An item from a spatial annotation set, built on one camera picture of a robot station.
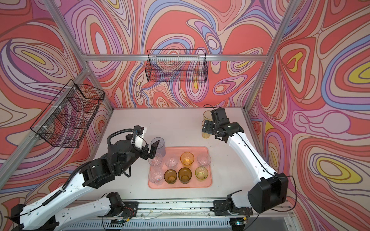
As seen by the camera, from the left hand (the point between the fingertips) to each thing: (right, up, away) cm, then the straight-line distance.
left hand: (152, 138), depth 65 cm
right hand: (+30, +2, +15) cm, 34 cm away
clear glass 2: (-3, -17, +23) cm, 29 cm away
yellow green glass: (+29, -2, +36) cm, 47 cm away
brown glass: (+6, -24, +17) cm, 31 cm away
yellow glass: (+30, +12, +32) cm, 46 cm away
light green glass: (+25, -23, +19) cm, 39 cm away
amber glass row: (+16, -15, +23) cm, 32 cm away
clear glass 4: (+27, -17, +25) cm, 40 cm away
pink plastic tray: (+13, -19, +17) cm, 28 cm away
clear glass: (-3, -24, +18) cm, 30 cm away
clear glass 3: (+6, -18, +25) cm, 31 cm away
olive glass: (+15, -24, +19) cm, 33 cm away
